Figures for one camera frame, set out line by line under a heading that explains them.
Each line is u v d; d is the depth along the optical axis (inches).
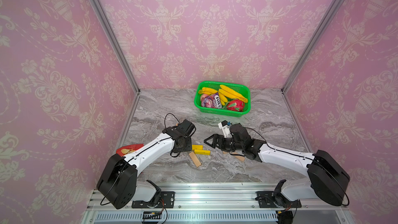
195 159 34.3
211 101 41.2
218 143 27.7
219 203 62.2
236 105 39.5
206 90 43.5
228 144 27.5
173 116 41.8
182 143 24.3
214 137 28.1
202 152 34.6
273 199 26.2
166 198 29.3
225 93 42.9
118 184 16.2
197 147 35.6
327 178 16.6
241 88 44.4
